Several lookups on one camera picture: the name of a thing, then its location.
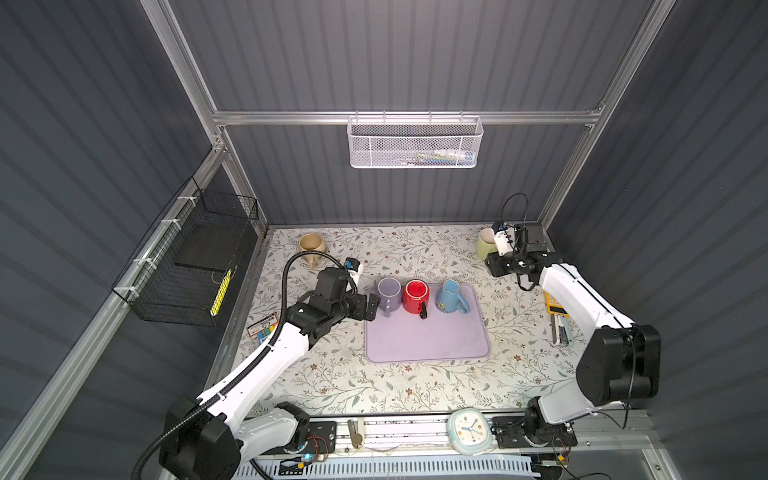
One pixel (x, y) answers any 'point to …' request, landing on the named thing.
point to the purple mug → (389, 289)
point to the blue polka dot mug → (449, 299)
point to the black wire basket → (184, 272)
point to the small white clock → (468, 431)
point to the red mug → (415, 297)
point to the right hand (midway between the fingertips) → (498, 259)
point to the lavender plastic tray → (405, 336)
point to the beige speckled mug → (311, 242)
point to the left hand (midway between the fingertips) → (364, 294)
